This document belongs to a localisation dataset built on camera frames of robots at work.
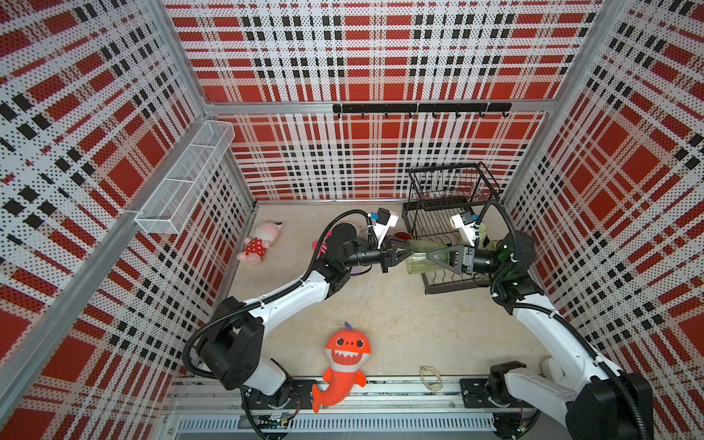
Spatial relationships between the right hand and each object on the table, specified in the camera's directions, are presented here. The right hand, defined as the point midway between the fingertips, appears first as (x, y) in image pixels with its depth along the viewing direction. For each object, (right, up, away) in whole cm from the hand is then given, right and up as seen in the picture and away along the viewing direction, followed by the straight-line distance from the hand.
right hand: (430, 258), depth 64 cm
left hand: (-1, +2, +4) cm, 5 cm away
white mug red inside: (-2, +4, +35) cm, 36 cm away
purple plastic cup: (-17, -4, +4) cm, 18 cm away
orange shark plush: (-21, -26, +9) cm, 35 cm away
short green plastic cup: (-4, -1, -4) cm, 5 cm away
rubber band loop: (+3, -36, +9) cm, 38 cm away
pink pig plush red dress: (-57, +1, +36) cm, 67 cm away
